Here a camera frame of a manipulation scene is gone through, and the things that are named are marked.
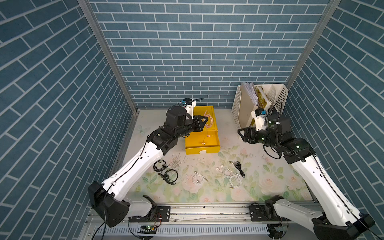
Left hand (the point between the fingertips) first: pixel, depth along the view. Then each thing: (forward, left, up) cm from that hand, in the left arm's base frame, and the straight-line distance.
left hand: (212, 119), depth 67 cm
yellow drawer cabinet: (+4, 0, -22) cm, 23 cm away
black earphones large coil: (-6, +30, -37) cm, 48 cm away
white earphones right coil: (-15, -15, -36) cm, 42 cm away
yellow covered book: (+23, -33, -9) cm, 41 cm away
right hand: (-2, -16, -5) cm, 17 cm away
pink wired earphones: (-2, +2, -3) cm, 5 cm away
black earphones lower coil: (-12, +22, -37) cm, 45 cm away
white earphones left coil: (-14, +6, -36) cm, 39 cm away
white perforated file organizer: (+35, -44, -15) cm, 58 cm away
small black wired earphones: (-6, -18, -36) cm, 41 cm away
